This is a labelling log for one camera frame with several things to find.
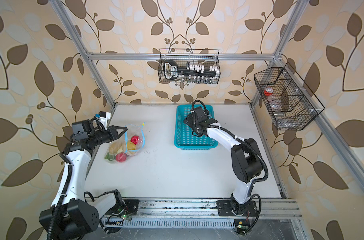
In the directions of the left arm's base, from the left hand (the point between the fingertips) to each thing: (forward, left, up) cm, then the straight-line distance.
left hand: (126, 128), depth 74 cm
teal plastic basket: (+12, -28, -27) cm, 41 cm away
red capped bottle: (+22, -75, +7) cm, 78 cm away
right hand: (+13, -31, -13) cm, 37 cm away
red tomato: (-7, +7, -20) cm, 22 cm away
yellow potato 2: (-3, +1, -13) cm, 14 cm away
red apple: (+3, 0, -15) cm, 15 cm away
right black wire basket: (+12, -82, +8) cm, 83 cm away
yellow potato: (+1, +15, -22) cm, 27 cm away
